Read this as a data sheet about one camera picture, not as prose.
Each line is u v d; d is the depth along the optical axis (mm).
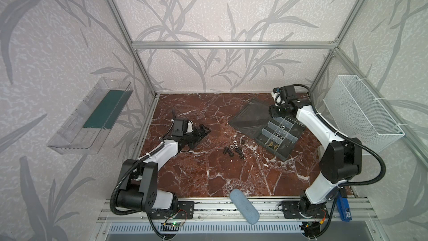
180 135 706
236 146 935
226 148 922
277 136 981
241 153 912
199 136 788
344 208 718
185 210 728
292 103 639
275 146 912
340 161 460
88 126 643
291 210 732
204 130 818
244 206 722
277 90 810
